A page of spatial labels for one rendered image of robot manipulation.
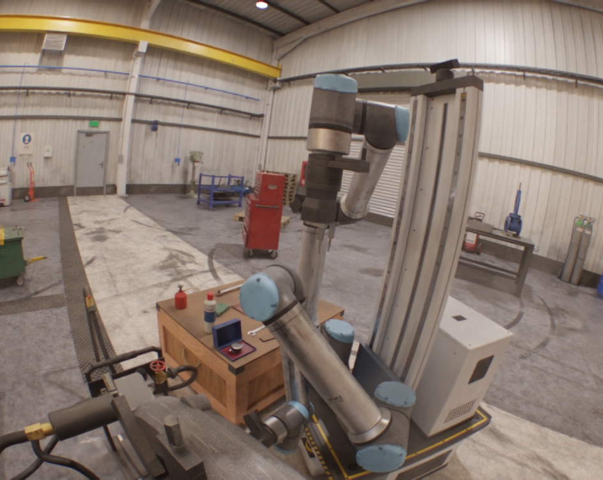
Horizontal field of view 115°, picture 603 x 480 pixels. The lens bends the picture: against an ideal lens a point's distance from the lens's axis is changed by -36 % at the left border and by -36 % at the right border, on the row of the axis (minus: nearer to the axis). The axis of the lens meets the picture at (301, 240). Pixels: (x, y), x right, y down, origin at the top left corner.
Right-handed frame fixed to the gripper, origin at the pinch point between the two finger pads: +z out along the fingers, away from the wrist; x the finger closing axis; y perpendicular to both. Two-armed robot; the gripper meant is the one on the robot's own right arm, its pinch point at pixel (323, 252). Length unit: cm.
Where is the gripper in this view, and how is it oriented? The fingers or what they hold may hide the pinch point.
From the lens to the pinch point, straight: 63.2
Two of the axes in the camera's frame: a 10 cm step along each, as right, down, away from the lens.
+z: -1.2, 9.6, 2.3
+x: -6.1, 1.1, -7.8
